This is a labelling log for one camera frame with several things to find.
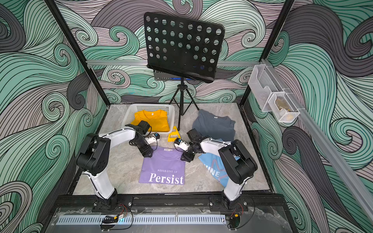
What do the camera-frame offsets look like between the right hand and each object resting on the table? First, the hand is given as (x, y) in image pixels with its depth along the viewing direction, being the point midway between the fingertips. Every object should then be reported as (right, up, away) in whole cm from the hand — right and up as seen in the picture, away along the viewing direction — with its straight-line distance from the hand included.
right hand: (187, 153), depth 92 cm
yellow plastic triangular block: (-9, +11, +8) cm, 16 cm away
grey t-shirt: (+21, +16, +9) cm, 28 cm away
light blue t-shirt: (+16, -5, -7) cm, 18 cm away
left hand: (-26, +3, 0) cm, 26 cm away
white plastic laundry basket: (-13, +30, +14) cm, 36 cm away
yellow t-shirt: (-22, +22, +14) cm, 34 cm away
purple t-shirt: (-14, -6, -7) cm, 17 cm away
